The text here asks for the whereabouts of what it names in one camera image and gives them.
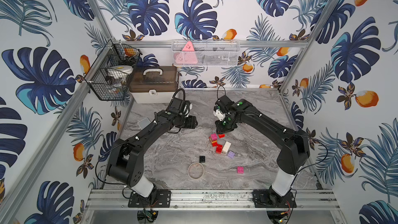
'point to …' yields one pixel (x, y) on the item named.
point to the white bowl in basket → (123, 70)
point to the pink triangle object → (187, 56)
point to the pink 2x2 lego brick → (213, 136)
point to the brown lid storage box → (153, 84)
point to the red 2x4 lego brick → (214, 144)
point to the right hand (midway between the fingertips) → (220, 130)
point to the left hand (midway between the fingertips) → (193, 120)
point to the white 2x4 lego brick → (226, 147)
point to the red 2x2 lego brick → (219, 149)
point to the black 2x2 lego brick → (202, 158)
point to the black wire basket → (108, 78)
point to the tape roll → (196, 170)
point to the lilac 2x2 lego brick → (230, 154)
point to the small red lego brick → (221, 136)
